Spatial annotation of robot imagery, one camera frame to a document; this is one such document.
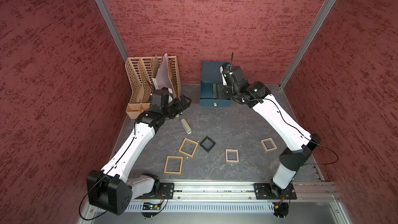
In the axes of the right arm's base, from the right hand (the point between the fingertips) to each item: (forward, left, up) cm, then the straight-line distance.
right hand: (220, 90), depth 74 cm
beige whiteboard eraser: (-3, +20, -30) cm, 36 cm away
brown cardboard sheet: (+26, +38, -5) cm, 46 cm away
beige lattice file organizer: (+33, +50, -18) cm, 63 cm away
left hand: (-4, +18, -8) cm, 20 cm away
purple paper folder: (+19, +34, -10) cm, 40 cm away
